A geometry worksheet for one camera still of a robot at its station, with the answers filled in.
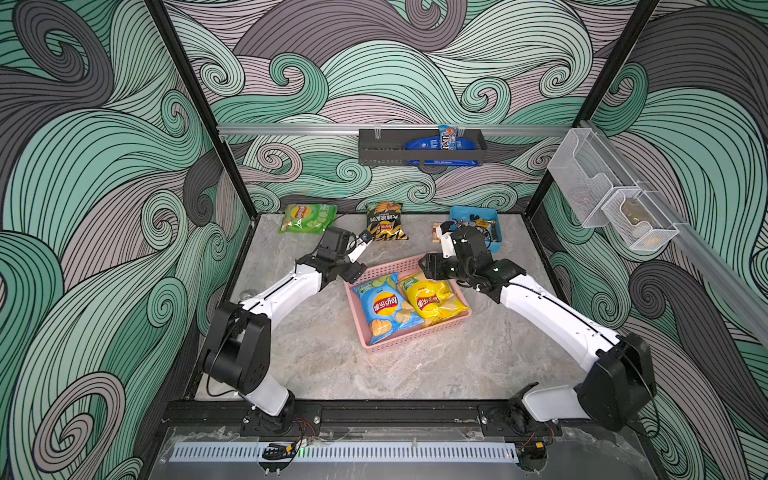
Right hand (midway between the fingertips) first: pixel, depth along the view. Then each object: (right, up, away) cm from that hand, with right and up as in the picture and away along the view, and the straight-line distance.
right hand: (432, 260), depth 82 cm
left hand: (-24, +2, +7) cm, 25 cm away
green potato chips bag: (-42, +14, +29) cm, 53 cm away
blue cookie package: (+2, +36, +10) cm, 38 cm away
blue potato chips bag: (-13, -15, +3) cm, 20 cm away
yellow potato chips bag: (+2, -13, +7) cm, 15 cm away
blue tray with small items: (+28, +14, +35) cm, 47 cm away
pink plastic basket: (-7, -4, +18) cm, 20 cm away
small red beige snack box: (-1, +6, -7) cm, 10 cm away
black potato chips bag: (-13, +13, +28) cm, 33 cm away
